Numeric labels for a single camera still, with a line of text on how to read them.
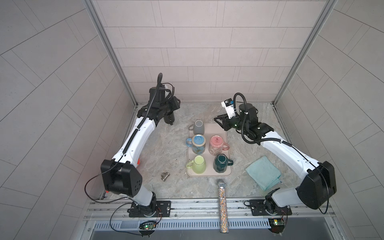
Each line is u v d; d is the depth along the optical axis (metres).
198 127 0.92
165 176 0.79
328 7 0.71
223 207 0.69
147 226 0.65
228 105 0.66
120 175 0.41
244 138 0.59
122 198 0.47
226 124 0.68
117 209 0.71
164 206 0.72
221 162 0.76
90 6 0.71
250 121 0.59
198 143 0.83
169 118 0.99
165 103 0.67
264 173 0.82
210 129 0.99
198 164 0.76
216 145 0.82
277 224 0.68
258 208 0.71
